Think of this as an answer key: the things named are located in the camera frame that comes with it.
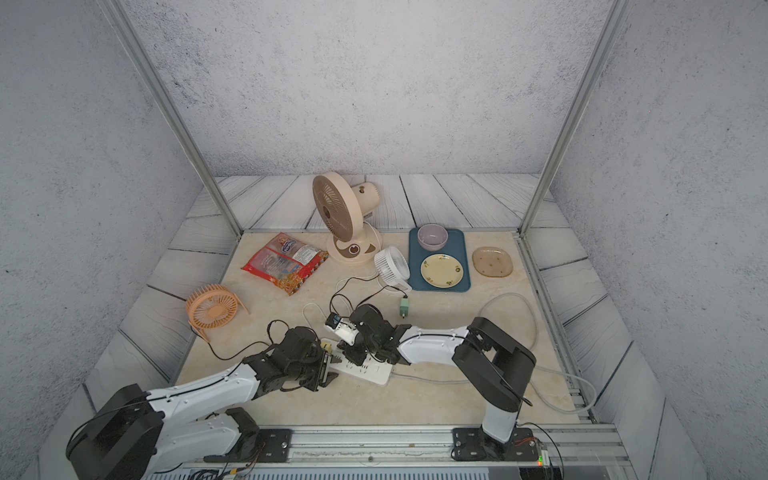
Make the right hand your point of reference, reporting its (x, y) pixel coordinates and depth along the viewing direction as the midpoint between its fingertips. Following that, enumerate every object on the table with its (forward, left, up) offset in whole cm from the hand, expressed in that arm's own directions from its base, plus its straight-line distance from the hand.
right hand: (340, 345), depth 84 cm
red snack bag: (+31, +24, -2) cm, 40 cm away
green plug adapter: (+15, -18, -5) cm, 24 cm away
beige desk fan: (+33, 0, +20) cm, 39 cm away
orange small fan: (+10, +38, +4) cm, 40 cm away
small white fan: (+23, -14, +4) cm, 28 cm away
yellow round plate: (+31, -31, -7) cm, 45 cm away
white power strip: (-5, -9, -4) cm, 11 cm away
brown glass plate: (+35, -50, -7) cm, 62 cm away
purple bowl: (+45, -29, -3) cm, 53 cm away
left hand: (-5, -2, -3) cm, 6 cm away
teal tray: (+43, -37, -6) cm, 57 cm away
